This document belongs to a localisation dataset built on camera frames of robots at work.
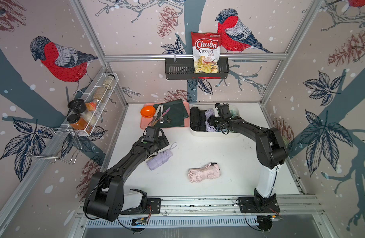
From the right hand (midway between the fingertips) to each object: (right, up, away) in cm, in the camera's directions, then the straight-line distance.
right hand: (208, 119), depth 100 cm
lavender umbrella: (0, +5, +2) cm, 5 cm away
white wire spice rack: (-61, +2, -35) cm, 70 cm away
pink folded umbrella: (-2, -28, -20) cm, 34 cm away
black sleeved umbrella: (-9, +1, -1) cm, 10 cm away
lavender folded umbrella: (-31, -23, -13) cm, 40 cm away
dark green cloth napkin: (-27, +3, +14) cm, 31 cm away
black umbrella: (-4, -1, -2) cm, 5 cm away
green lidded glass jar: (+51, -14, -4) cm, 53 cm away
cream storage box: (0, +10, +14) cm, 17 cm away
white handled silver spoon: (-34, -1, +10) cm, 36 cm away
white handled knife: (-40, +3, +13) cm, 42 cm away
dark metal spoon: (-29, -1, +8) cm, 30 cm away
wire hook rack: (-68, -8, -41) cm, 80 cm away
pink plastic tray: (-45, +13, +22) cm, 52 cm away
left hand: (-29, -12, -11) cm, 33 cm away
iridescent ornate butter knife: (-38, -1, +9) cm, 39 cm away
